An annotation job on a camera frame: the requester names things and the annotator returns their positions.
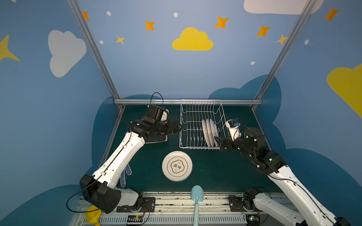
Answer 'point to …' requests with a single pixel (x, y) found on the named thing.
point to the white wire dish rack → (201, 121)
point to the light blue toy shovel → (197, 194)
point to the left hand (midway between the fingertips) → (175, 127)
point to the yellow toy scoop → (92, 217)
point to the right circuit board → (252, 219)
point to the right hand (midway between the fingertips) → (224, 132)
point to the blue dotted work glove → (128, 171)
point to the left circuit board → (135, 218)
